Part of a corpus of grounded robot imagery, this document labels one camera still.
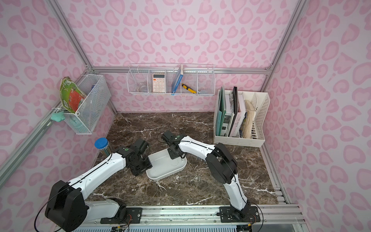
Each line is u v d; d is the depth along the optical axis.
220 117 0.82
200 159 0.57
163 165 0.92
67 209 0.40
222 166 0.51
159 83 0.95
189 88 0.98
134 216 0.72
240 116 0.82
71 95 0.74
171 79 1.00
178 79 0.88
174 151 0.66
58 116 0.62
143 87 0.95
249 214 0.70
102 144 0.82
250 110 0.91
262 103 1.00
